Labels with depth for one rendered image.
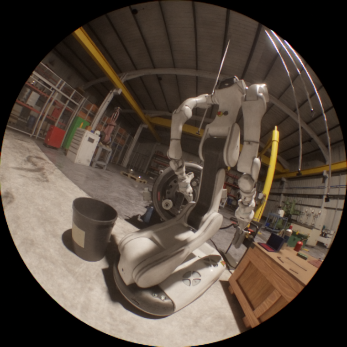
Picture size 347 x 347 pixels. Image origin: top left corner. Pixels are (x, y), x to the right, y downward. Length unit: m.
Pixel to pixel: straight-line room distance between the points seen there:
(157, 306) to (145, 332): 0.20
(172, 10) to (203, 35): 2.21
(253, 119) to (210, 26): 7.52
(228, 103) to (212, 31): 7.33
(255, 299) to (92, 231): 1.11
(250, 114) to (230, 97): 0.35
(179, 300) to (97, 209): 0.80
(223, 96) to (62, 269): 1.42
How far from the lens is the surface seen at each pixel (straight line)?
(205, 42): 8.27
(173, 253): 0.54
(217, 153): 0.63
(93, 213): 1.01
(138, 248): 0.56
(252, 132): 0.47
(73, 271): 0.88
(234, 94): 0.84
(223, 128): 0.69
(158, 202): 1.32
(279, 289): 0.89
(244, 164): 0.46
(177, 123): 0.74
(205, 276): 0.67
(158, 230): 0.66
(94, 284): 0.84
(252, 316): 1.02
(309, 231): 6.53
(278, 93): 9.82
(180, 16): 8.00
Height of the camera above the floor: 0.72
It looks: 3 degrees up
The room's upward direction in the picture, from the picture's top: 21 degrees clockwise
